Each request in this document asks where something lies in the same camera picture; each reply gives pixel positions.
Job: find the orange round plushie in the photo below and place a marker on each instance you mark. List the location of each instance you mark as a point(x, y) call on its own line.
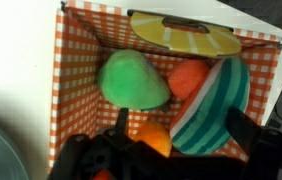
point(154, 136)

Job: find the orange checkered cardboard box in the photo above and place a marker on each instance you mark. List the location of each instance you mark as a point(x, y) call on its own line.
point(77, 100)

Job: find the green pear plushie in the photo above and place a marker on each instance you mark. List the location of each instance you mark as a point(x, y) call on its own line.
point(131, 81)

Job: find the red round plushie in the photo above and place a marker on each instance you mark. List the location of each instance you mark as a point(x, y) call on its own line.
point(187, 78)

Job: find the watermelon slice plushie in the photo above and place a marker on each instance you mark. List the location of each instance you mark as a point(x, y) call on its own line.
point(211, 110)

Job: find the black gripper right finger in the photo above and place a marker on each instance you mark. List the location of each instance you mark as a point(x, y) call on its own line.
point(244, 130)

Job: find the lemon slice plushie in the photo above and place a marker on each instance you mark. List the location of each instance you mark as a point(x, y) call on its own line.
point(184, 35)

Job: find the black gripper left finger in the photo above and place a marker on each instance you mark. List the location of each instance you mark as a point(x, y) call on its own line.
point(122, 121)

